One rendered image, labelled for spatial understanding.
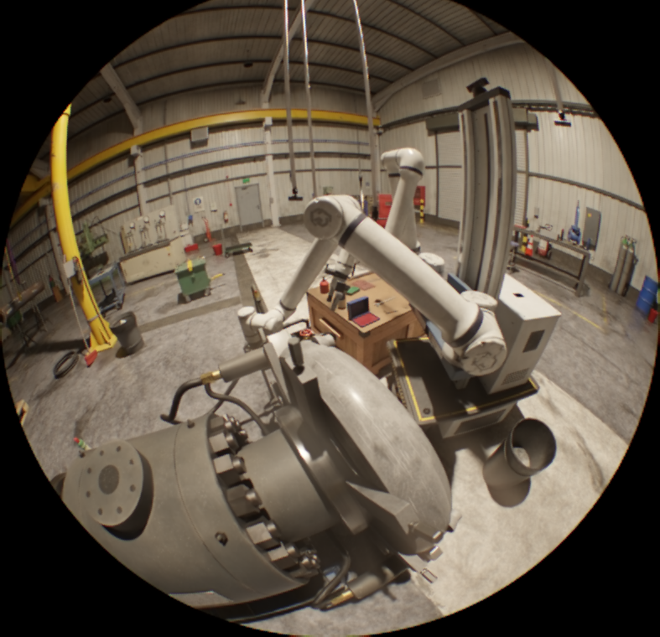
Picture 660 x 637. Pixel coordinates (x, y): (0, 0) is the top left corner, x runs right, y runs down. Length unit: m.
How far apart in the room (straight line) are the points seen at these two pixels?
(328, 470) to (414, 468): 0.19
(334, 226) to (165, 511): 0.74
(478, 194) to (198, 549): 1.46
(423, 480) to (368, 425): 0.14
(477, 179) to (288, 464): 1.28
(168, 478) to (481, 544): 1.36
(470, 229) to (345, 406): 1.01
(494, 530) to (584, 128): 9.03
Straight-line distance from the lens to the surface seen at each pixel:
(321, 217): 0.59
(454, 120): 10.03
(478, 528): 1.45
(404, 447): 0.38
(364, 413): 0.37
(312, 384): 0.37
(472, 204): 1.16
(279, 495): 0.56
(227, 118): 11.13
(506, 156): 0.97
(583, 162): 8.65
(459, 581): 1.42
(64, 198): 3.88
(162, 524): 0.52
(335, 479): 0.50
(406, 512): 0.36
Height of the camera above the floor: 1.28
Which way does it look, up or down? 29 degrees down
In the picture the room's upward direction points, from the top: 4 degrees counter-clockwise
